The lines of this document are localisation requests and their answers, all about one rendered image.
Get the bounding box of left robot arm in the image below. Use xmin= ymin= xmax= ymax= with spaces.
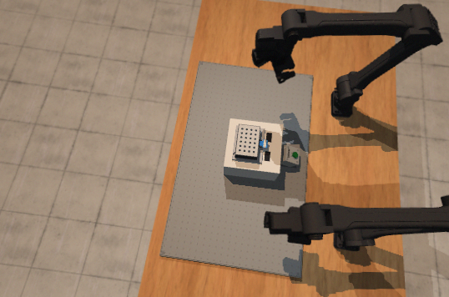
xmin=264 ymin=195 xmax=449 ymax=251

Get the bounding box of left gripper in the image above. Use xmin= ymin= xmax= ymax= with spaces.
xmin=287 ymin=207 xmax=311 ymax=245

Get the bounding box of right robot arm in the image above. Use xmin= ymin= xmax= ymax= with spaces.
xmin=251 ymin=4 xmax=443 ymax=117

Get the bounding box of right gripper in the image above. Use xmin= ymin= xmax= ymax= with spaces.
xmin=270 ymin=49 xmax=295 ymax=83

